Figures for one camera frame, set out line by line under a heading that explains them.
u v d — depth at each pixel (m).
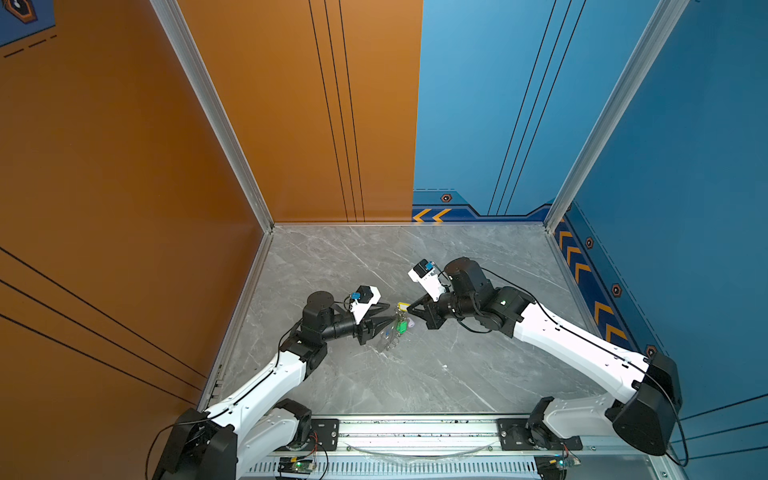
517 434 0.73
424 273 0.64
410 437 0.75
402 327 0.81
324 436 0.73
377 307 0.75
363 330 0.67
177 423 0.41
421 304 0.67
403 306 0.73
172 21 0.70
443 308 0.64
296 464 0.71
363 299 0.64
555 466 0.71
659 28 0.72
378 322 0.70
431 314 0.62
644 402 0.38
